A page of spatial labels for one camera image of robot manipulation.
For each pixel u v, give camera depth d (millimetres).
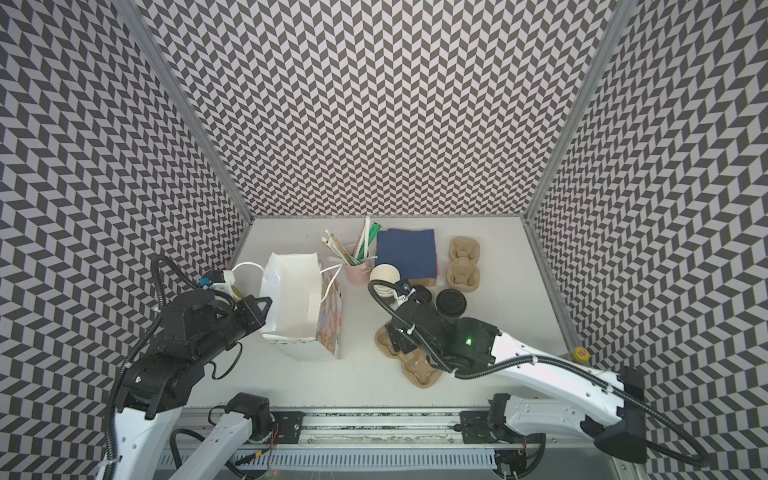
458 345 468
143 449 383
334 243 865
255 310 558
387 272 875
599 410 393
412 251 1017
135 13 711
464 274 983
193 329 442
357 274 987
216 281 551
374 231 911
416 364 826
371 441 722
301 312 857
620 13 666
